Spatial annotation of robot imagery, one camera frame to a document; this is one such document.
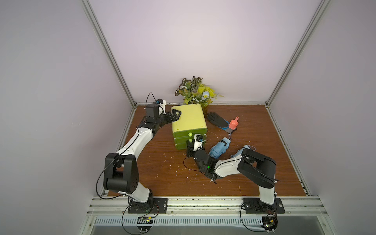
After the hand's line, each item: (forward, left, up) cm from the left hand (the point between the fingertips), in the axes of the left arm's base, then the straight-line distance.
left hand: (177, 113), depth 86 cm
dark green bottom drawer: (-15, -2, -13) cm, 20 cm away
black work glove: (+10, -29, -21) cm, 38 cm away
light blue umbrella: (-15, -25, -17) cm, 34 cm away
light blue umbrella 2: (-13, -43, -18) cm, 48 cm away
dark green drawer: (-13, -3, -10) cm, 17 cm away
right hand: (-13, -7, -9) cm, 17 cm away
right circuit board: (-51, -47, -22) cm, 73 cm away
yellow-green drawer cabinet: (-2, -9, -1) cm, 9 cm away
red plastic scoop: (+8, -39, -21) cm, 45 cm away
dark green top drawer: (-13, -7, -2) cm, 15 cm away
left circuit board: (-52, +14, -25) cm, 60 cm away
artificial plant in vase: (+21, -10, -2) cm, 23 cm away
